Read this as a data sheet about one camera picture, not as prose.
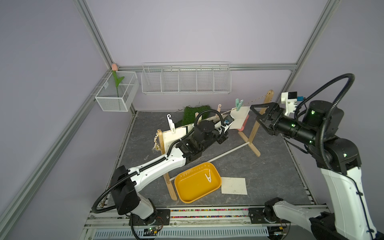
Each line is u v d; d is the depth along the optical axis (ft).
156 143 1.75
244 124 2.35
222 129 1.81
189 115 3.76
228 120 1.81
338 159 1.09
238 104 2.00
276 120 1.42
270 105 1.47
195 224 2.40
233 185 2.79
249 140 3.26
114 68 2.92
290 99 1.56
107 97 2.51
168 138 1.81
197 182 2.82
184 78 3.44
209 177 2.79
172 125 1.72
